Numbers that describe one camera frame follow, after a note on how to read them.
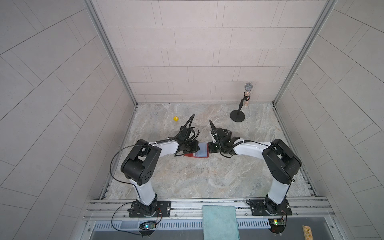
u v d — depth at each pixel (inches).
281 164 18.7
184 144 29.2
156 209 27.3
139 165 18.5
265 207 24.9
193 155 34.8
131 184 19.4
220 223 26.3
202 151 34.8
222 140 28.0
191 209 28.4
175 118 41.5
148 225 25.3
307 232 25.3
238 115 42.7
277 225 26.8
